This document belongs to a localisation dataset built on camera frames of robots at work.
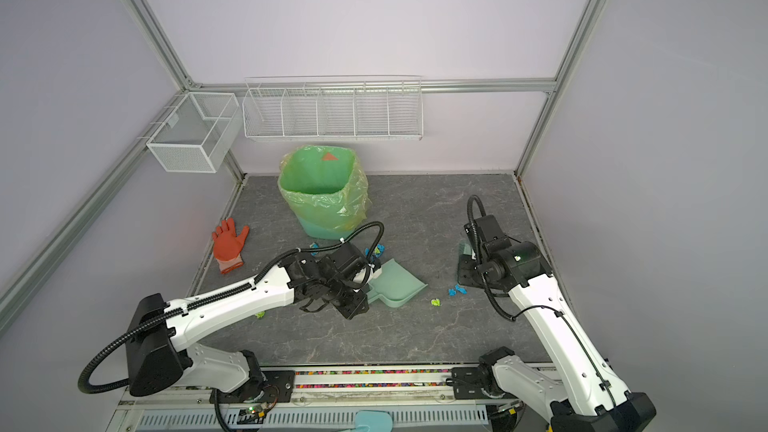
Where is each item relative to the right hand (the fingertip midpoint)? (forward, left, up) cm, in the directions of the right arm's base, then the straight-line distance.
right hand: (471, 275), depth 73 cm
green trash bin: (+39, +46, -8) cm, 61 cm away
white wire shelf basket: (+55, +40, +12) cm, 69 cm away
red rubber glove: (+20, +77, -19) cm, 82 cm away
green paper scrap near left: (-15, +41, +17) cm, 47 cm away
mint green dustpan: (+2, +19, -10) cm, 22 cm away
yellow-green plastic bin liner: (+25, +28, +2) cm, 38 cm away
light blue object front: (-28, +24, -18) cm, 41 cm away
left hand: (-6, +27, -7) cm, 29 cm away
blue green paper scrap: (+19, +46, -17) cm, 53 cm away
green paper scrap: (0, +7, -18) cm, 19 cm away
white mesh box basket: (+47, +85, +9) cm, 98 cm away
